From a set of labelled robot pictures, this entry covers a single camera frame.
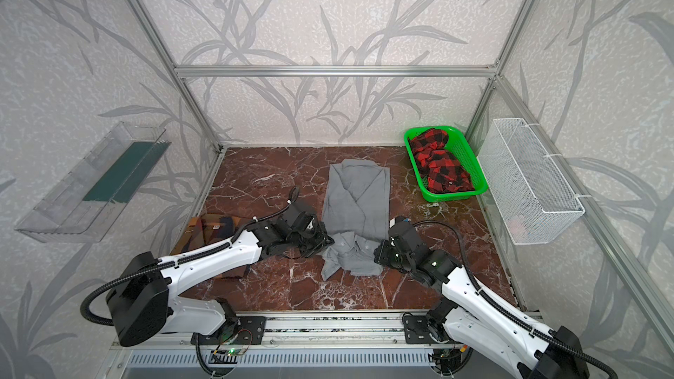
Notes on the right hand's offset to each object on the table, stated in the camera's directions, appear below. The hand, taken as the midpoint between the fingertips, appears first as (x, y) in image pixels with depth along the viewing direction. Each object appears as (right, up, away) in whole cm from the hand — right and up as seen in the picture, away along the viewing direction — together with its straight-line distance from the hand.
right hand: (372, 244), depth 79 cm
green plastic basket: (+41, +31, +35) cm, 62 cm away
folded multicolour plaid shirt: (-56, +2, +12) cm, 57 cm away
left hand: (-10, +3, 0) cm, 10 cm away
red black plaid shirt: (+29, +25, +27) cm, 47 cm away
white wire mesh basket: (+37, +15, -18) cm, 43 cm away
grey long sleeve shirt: (-5, +7, +18) cm, 20 cm away
